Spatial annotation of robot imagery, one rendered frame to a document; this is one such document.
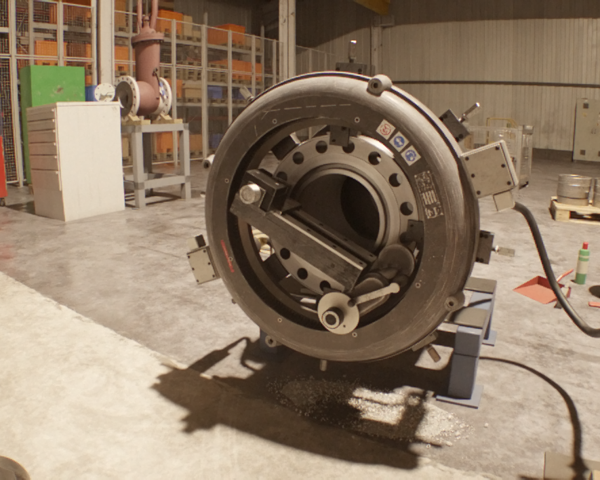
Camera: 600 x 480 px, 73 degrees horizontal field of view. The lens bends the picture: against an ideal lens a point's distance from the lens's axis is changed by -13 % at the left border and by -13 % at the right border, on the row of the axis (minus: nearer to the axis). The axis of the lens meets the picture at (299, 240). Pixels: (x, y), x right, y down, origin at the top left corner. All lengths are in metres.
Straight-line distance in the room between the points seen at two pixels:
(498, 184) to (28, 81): 7.73
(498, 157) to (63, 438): 1.37
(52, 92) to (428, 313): 7.67
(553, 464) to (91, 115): 4.60
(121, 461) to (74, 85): 7.58
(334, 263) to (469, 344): 0.57
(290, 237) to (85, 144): 3.86
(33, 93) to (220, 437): 7.25
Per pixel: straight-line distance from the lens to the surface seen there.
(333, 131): 1.22
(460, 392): 1.57
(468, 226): 1.05
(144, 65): 5.55
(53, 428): 1.54
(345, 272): 1.11
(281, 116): 1.15
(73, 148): 4.78
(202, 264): 1.41
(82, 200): 4.85
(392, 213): 1.19
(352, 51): 1.23
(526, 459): 1.40
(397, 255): 1.12
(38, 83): 8.19
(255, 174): 1.13
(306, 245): 1.14
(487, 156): 1.03
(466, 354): 1.51
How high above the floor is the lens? 0.85
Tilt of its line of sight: 14 degrees down
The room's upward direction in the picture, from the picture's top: straight up
